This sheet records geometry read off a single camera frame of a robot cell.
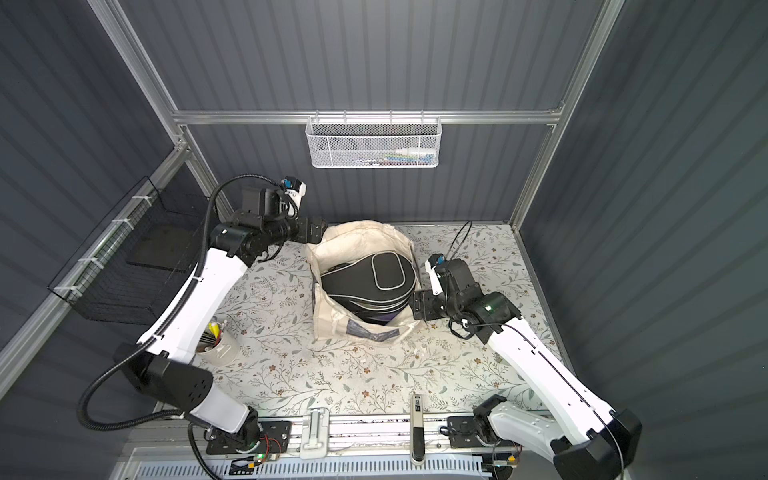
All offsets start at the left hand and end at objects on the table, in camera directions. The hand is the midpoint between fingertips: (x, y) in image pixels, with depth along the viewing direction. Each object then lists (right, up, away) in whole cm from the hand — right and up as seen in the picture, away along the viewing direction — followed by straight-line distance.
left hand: (315, 221), depth 75 cm
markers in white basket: (+23, +23, +18) cm, 37 cm away
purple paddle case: (+17, -26, +5) cm, 31 cm away
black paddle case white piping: (+16, -16, +3) cm, 23 cm away
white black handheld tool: (+26, -51, -4) cm, 57 cm away
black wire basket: (-44, -11, 0) cm, 46 cm away
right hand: (+29, -20, 0) cm, 35 cm away
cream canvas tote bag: (+4, -5, +6) cm, 9 cm away
